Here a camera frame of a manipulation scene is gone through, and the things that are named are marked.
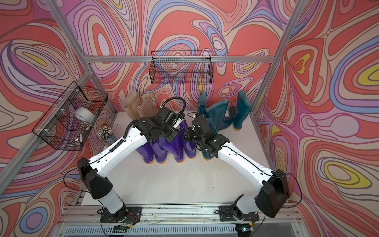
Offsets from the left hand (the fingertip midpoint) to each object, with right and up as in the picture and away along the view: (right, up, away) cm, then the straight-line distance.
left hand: (175, 130), depth 78 cm
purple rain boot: (-15, -12, -1) cm, 19 cm away
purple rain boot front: (0, -9, +2) cm, 9 cm away
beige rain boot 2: (-29, +18, +12) cm, 36 cm away
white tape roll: (-47, +9, -3) cm, 48 cm away
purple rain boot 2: (-9, -14, +6) cm, 18 cm away
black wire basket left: (-58, +3, +1) cm, 58 cm away
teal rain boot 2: (+40, +14, +11) cm, 44 cm away
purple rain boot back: (+8, -9, +1) cm, 12 cm away
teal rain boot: (+24, +10, +9) cm, 27 cm away
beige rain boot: (-18, +13, +10) cm, 25 cm away
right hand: (+4, -3, -1) cm, 5 cm away
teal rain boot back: (+15, +16, +9) cm, 24 cm away
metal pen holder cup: (-41, -2, +7) cm, 42 cm away
